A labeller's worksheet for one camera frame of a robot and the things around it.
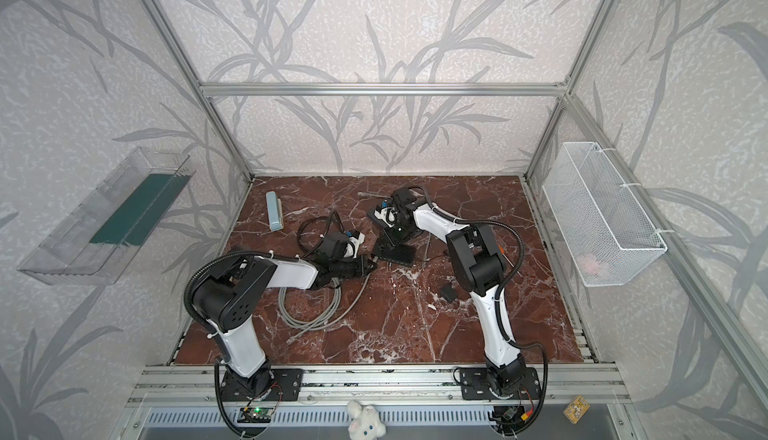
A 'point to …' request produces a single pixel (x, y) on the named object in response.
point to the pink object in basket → (592, 264)
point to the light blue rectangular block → (274, 211)
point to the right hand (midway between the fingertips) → (388, 233)
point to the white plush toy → (365, 423)
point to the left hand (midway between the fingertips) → (380, 258)
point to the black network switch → (402, 254)
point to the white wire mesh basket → (602, 231)
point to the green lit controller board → (255, 415)
